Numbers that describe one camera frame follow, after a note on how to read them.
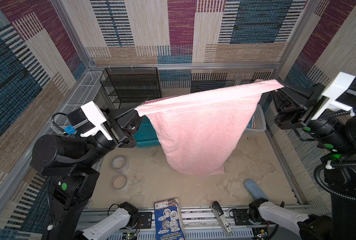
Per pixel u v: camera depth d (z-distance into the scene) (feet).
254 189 2.61
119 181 2.81
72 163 0.98
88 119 0.92
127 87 3.55
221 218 2.31
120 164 3.00
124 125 1.01
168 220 2.34
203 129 1.43
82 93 2.79
